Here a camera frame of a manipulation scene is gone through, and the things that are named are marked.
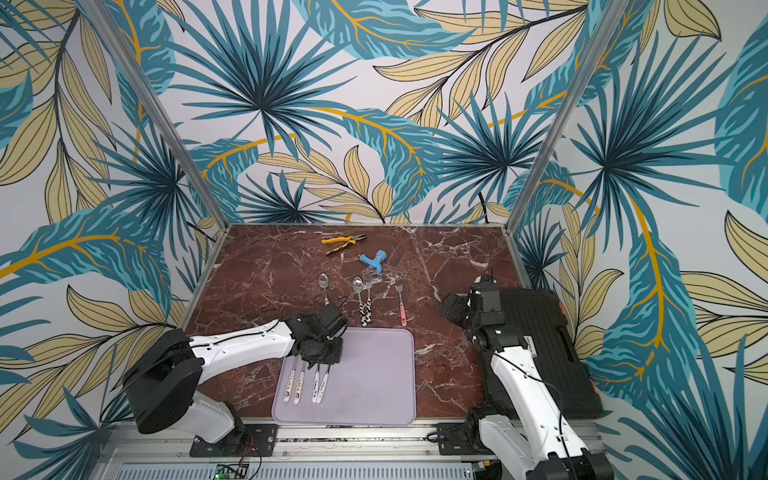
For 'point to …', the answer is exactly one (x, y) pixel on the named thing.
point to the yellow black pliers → (351, 240)
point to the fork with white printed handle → (289, 385)
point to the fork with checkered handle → (369, 286)
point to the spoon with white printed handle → (298, 393)
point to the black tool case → (540, 317)
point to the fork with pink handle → (399, 288)
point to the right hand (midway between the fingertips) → (457, 305)
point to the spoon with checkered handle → (358, 284)
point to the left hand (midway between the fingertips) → (334, 360)
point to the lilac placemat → (374, 383)
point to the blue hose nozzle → (375, 262)
